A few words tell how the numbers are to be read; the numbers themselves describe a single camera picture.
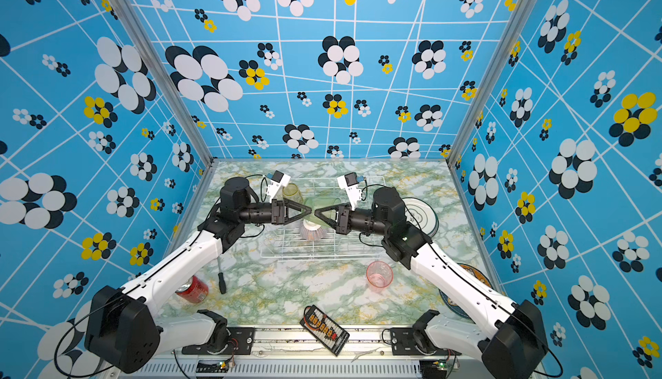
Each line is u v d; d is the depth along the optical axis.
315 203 0.70
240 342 0.73
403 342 0.73
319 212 0.64
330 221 0.64
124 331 0.39
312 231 0.90
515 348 0.37
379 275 0.84
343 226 0.58
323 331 0.74
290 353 0.72
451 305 0.80
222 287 0.84
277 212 0.63
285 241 0.94
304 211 0.65
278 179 0.68
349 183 0.61
